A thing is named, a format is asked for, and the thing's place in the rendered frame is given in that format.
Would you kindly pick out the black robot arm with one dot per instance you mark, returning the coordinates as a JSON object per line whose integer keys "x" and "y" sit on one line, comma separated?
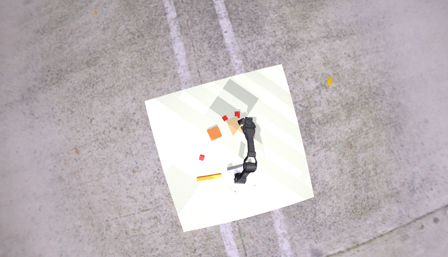
{"x": 248, "y": 167}

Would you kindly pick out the orange flat board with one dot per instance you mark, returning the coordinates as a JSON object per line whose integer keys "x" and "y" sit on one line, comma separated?
{"x": 208, "y": 177}

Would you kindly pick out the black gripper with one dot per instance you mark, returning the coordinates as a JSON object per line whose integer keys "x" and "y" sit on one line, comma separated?
{"x": 240, "y": 122}

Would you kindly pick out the orange square block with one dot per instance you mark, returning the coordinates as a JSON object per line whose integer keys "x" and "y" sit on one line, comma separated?
{"x": 214, "y": 133}

